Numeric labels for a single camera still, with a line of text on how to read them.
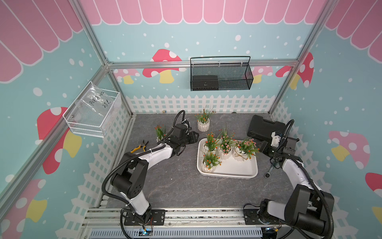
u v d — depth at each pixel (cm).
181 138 74
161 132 93
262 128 112
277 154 65
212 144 86
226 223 74
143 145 101
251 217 74
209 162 78
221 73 94
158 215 75
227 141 87
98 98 73
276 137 79
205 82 88
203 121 105
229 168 95
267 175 87
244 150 87
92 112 72
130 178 47
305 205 42
